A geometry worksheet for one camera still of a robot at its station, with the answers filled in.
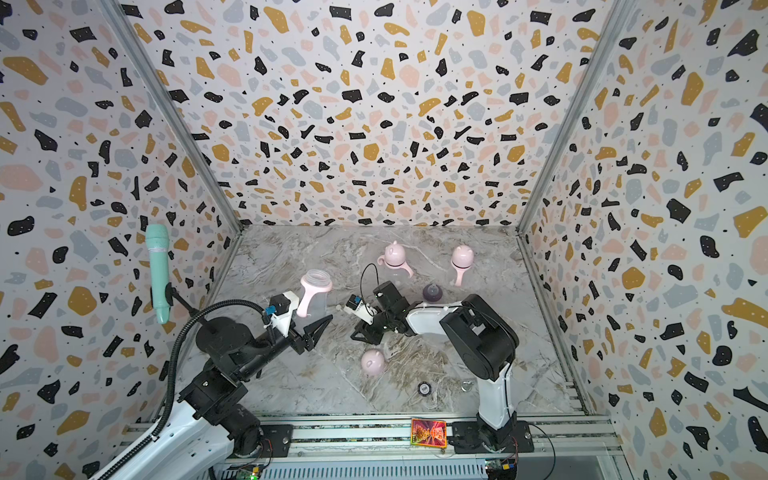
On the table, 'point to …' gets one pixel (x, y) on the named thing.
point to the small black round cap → (424, 388)
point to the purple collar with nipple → (432, 292)
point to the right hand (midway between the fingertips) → (360, 331)
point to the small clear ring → (467, 385)
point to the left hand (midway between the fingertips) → (323, 306)
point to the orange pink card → (428, 433)
